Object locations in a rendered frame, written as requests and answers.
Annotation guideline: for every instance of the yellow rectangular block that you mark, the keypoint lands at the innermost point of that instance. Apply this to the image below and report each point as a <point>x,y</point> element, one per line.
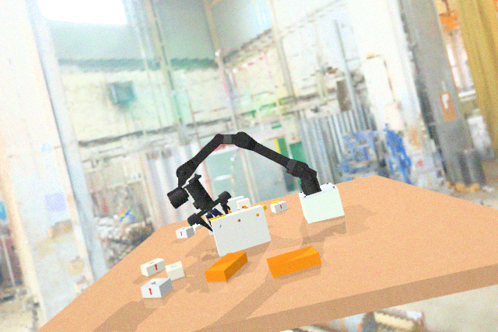
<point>226,267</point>
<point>293,261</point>

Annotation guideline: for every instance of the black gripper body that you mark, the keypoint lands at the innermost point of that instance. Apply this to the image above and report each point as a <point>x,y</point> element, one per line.
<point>205,203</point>

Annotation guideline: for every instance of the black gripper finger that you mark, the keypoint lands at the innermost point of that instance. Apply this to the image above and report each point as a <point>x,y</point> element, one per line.
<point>202,222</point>
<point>224,206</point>

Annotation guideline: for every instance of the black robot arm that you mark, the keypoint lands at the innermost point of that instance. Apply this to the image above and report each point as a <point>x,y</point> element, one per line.
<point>179,195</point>

